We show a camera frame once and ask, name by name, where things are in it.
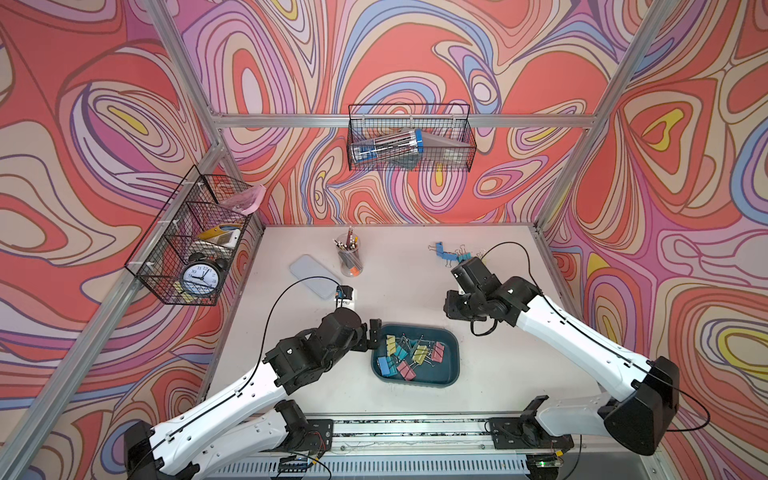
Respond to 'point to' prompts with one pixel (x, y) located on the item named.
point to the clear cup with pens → (350, 258)
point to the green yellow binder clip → (420, 354)
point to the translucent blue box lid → (304, 266)
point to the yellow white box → (225, 234)
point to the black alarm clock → (202, 278)
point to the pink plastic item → (246, 201)
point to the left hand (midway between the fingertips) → (370, 323)
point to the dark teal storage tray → (443, 374)
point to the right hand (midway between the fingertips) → (450, 315)
